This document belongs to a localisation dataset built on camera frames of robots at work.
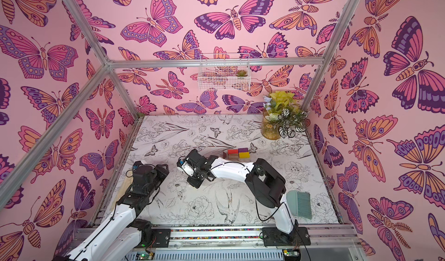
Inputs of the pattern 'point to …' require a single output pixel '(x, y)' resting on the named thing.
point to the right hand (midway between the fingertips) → (192, 177)
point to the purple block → (243, 150)
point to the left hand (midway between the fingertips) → (168, 165)
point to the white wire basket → (224, 78)
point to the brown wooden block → (233, 156)
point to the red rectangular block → (232, 152)
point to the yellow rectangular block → (244, 155)
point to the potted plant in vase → (281, 116)
